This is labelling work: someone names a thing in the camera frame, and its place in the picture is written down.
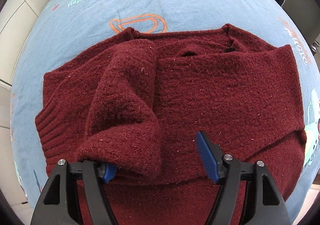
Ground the dark red knitted sweater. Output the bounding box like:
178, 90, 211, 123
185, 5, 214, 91
35, 24, 306, 224

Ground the grey chair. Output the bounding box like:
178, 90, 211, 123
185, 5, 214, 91
282, 0, 320, 55

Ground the blue cartoon bed sheet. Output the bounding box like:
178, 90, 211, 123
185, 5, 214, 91
10, 0, 319, 220

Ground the white wardrobe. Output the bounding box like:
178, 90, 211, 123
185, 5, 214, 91
1, 0, 49, 89

